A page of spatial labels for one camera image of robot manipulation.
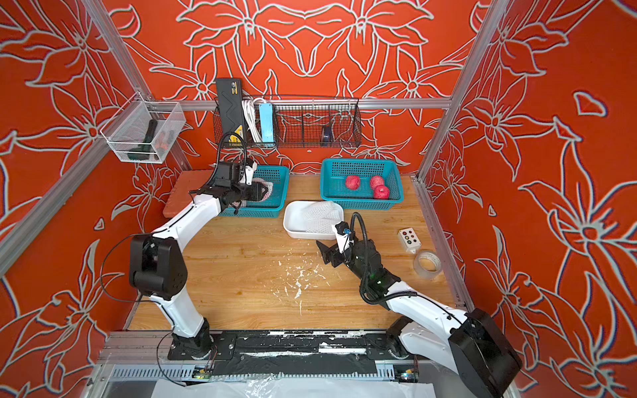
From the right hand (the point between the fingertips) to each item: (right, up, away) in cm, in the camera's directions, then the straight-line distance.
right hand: (322, 236), depth 78 cm
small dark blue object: (+2, +37, +11) cm, 38 cm away
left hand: (-22, +17, +13) cm, 31 cm away
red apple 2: (+26, +15, +27) cm, 41 cm away
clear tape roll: (+40, -12, +12) cm, 43 cm away
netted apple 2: (-20, +17, +11) cm, 28 cm away
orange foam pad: (-61, +12, +26) cm, 68 cm away
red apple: (+25, +20, +32) cm, 45 cm away
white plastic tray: (-12, +2, +25) cm, 27 cm away
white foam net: (-1, +5, +18) cm, 19 cm away
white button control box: (+35, -4, +15) cm, 38 cm away
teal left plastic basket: (-19, +9, +18) cm, 28 cm away
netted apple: (+15, +20, +31) cm, 40 cm away
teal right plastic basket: (+7, +25, +39) cm, 47 cm away
